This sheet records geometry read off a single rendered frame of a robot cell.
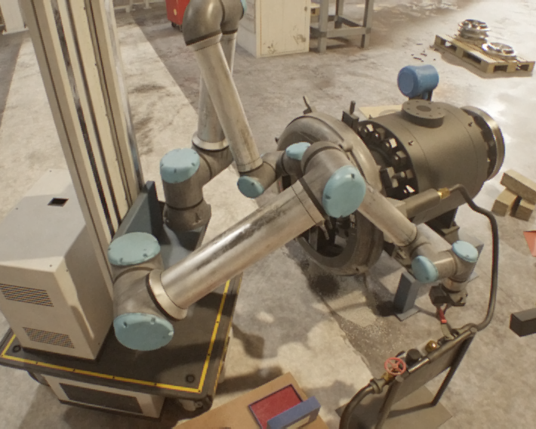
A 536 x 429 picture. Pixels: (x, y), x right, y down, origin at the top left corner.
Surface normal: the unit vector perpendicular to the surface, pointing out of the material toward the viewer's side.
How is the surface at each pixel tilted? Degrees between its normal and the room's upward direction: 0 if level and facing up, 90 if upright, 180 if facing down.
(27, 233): 0
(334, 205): 86
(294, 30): 90
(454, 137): 35
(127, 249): 5
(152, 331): 93
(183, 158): 5
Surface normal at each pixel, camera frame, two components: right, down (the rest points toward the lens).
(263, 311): 0.00, -0.78
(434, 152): 0.33, -0.22
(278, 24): 0.39, 0.58
